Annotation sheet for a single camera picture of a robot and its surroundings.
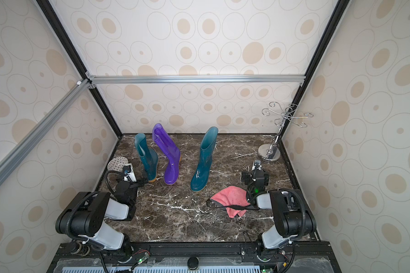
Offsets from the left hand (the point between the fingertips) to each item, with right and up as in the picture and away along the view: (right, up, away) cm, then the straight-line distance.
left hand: (140, 166), depth 89 cm
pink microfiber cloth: (+48, -15, -1) cm, 51 cm away
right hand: (+66, -3, +5) cm, 66 cm away
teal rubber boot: (+31, -9, +4) cm, 32 cm away
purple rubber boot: (+13, +11, +5) cm, 18 cm away
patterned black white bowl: (-19, 0, +12) cm, 22 cm away
